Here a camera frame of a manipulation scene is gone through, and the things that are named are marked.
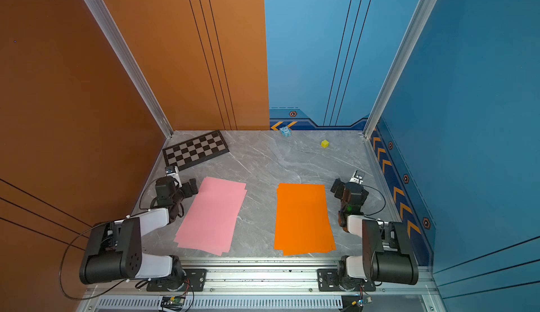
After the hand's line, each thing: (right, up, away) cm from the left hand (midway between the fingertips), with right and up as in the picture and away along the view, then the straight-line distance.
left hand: (186, 178), depth 94 cm
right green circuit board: (+66, -38, -24) cm, 80 cm away
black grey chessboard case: (-1, +13, +15) cm, 19 cm away
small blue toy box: (+46, +24, +26) cm, 58 cm away
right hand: (+73, -1, -2) cm, 73 cm away
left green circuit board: (+6, -40, -23) cm, 46 cm away
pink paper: (+13, -19, -7) cm, 24 cm away
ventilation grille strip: (+23, -38, -24) cm, 51 cm away
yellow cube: (+67, +17, +19) cm, 72 cm away
